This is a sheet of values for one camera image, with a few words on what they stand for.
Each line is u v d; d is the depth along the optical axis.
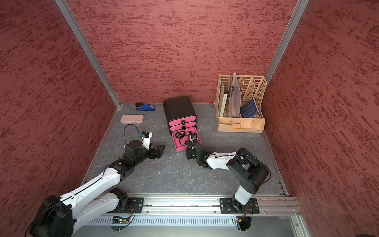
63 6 0.70
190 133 1.00
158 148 0.75
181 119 0.90
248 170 0.48
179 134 1.00
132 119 1.10
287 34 0.81
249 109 1.03
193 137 0.83
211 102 1.25
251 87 1.04
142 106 1.14
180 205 0.76
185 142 0.96
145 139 0.73
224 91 0.87
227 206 0.74
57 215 0.39
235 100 1.13
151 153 0.74
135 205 0.74
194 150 0.71
